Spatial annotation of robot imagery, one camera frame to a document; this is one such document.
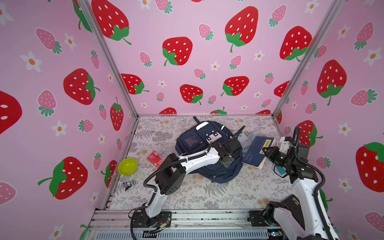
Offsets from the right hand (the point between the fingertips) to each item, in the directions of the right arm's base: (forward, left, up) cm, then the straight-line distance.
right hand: (263, 148), depth 77 cm
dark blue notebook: (-1, +2, -7) cm, 7 cm away
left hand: (-1, +17, -12) cm, 21 cm away
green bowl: (-11, +78, -18) cm, 81 cm away
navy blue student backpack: (+15, +35, -14) cm, 40 cm away
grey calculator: (+17, +5, -17) cm, 25 cm away
